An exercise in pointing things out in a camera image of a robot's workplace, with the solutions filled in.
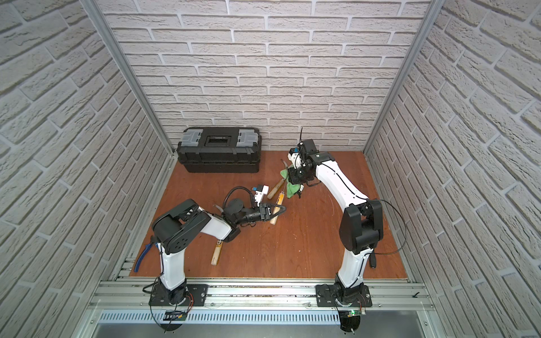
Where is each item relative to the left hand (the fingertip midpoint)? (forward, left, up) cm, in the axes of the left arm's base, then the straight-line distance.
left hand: (287, 210), depth 78 cm
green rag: (+10, -2, 0) cm, 10 cm away
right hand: (+16, -4, -1) cm, 16 cm away
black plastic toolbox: (+32, +31, 0) cm, 45 cm away
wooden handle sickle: (-10, +28, -16) cm, 34 cm away
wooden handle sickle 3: (+22, +2, -15) cm, 27 cm away
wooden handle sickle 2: (+3, +3, +1) cm, 4 cm away
